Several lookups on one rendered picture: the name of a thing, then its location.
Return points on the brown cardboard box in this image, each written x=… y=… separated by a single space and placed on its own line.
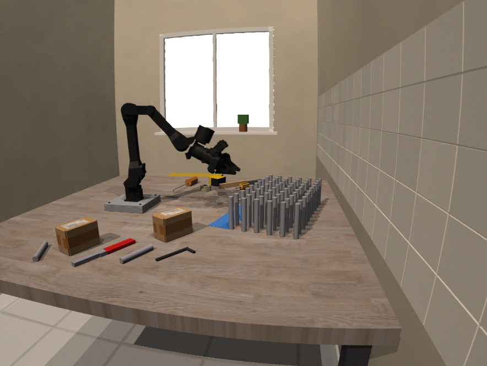
x=78 y=235
x=172 y=224

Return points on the red and grey bar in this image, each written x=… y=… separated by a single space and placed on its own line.
x=103 y=252

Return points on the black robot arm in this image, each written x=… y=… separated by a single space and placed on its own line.
x=136 y=170

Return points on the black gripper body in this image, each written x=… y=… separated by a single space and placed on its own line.
x=212 y=161

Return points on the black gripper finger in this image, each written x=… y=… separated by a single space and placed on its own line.
x=224 y=169
x=231 y=164

